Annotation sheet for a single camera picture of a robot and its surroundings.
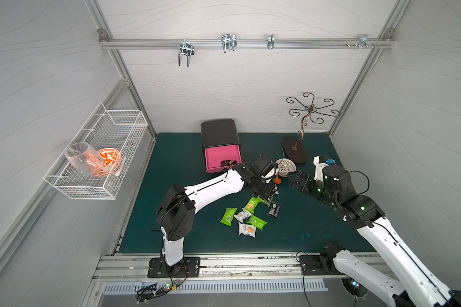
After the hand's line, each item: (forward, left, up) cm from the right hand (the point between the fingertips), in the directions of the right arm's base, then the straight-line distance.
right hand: (296, 176), depth 71 cm
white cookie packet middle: (-7, +20, -23) cm, 31 cm away
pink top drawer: (+17, +36, -12) cm, 41 cm away
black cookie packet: (+14, +28, -12) cm, 33 cm away
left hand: (-1, +9, -12) cm, 15 cm away
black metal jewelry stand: (+36, -8, -22) cm, 43 cm away
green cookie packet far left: (-8, +27, -22) cm, 35 cm away
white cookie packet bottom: (-13, +18, -23) cm, 32 cm away
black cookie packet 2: (-3, +5, -24) cm, 24 cm away
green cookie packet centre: (-2, +16, -23) cm, 28 cm away
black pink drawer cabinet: (+39, +35, -24) cm, 58 cm away
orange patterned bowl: (-2, +67, +9) cm, 68 cm away
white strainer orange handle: (+21, -2, -24) cm, 32 cm away
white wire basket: (+16, +73, +7) cm, 76 cm away
